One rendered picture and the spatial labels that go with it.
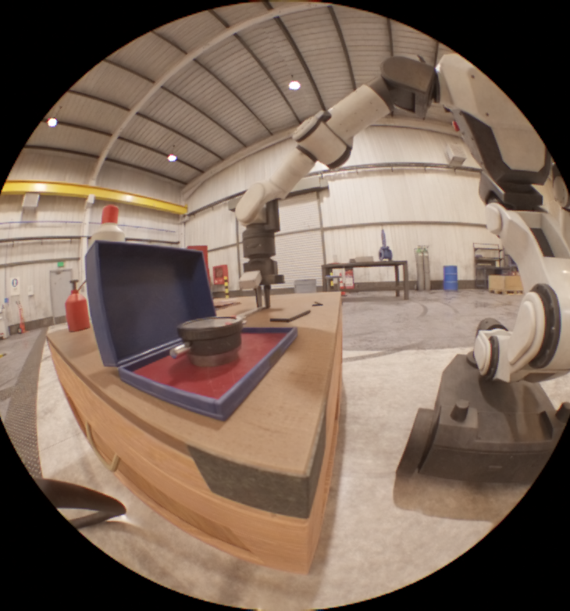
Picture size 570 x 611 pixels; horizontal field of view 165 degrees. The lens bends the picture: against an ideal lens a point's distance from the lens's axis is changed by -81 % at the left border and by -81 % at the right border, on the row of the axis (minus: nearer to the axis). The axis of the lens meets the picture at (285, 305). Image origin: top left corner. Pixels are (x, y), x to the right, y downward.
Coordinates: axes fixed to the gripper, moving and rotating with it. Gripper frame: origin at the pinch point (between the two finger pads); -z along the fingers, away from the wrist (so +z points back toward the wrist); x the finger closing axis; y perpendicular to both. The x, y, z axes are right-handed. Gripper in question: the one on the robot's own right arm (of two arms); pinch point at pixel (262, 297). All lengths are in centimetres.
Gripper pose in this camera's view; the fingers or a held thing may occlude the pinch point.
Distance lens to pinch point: 53.2
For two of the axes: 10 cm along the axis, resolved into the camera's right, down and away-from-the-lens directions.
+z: -0.8, -9.9, -1.2
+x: 9.7, -0.5, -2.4
